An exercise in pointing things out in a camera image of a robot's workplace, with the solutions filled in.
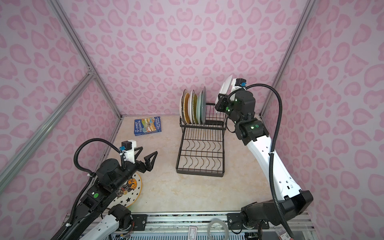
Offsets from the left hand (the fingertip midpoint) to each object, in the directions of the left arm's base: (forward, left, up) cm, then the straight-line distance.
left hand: (149, 148), depth 68 cm
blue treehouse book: (+36, +15, -26) cm, 47 cm away
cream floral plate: (+20, -14, +6) cm, 26 cm away
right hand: (+17, -31, +17) cm, 39 cm away
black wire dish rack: (+15, -24, -26) cm, 39 cm away
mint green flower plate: (+21, -23, +5) cm, 31 cm away
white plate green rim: (+24, -18, +6) cm, 31 cm away
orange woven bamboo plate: (+22, -16, +4) cm, 27 cm away
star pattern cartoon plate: (-11, +17, -28) cm, 34 cm away
